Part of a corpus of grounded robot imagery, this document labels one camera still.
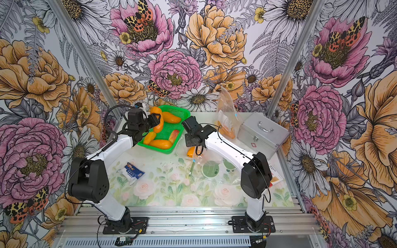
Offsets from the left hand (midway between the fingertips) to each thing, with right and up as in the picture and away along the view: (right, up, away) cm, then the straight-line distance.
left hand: (158, 120), depth 91 cm
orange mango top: (+2, +3, +23) cm, 23 cm away
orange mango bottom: (0, -15, +5) cm, 16 cm away
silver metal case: (+60, -8, +1) cm, 61 cm away
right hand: (+21, -13, -6) cm, 25 cm away
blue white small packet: (-14, -29, -2) cm, 33 cm away
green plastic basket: (+5, -7, +14) cm, 16 cm away
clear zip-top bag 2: (+29, -26, 0) cm, 39 cm away
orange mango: (+1, -5, -3) cm, 6 cm away
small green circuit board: (-11, -57, -19) cm, 61 cm away
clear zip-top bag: (+41, +1, +5) cm, 42 cm away
